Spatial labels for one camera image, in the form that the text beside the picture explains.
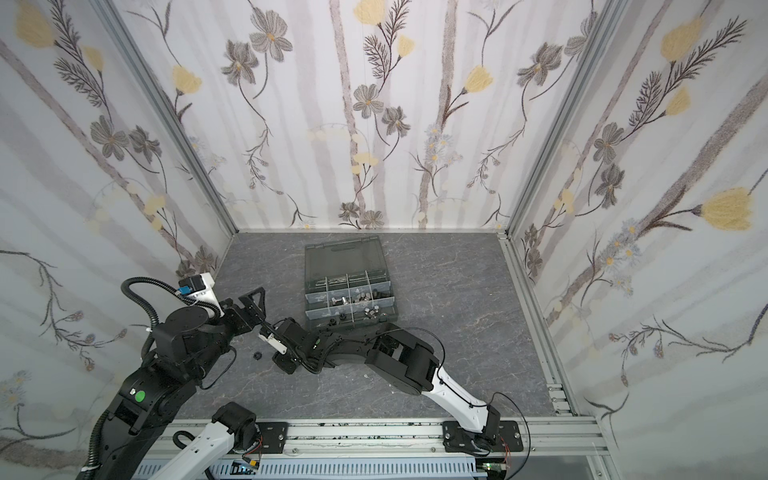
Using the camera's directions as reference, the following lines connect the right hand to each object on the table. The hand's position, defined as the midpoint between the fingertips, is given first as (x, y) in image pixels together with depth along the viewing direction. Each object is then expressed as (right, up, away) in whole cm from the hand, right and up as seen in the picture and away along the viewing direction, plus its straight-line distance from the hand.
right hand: (267, 345), depth 86 cm
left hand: (+5, +19, -21) cm, 29 cm away
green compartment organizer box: (+21, +17, +13) cm, 31 cm away
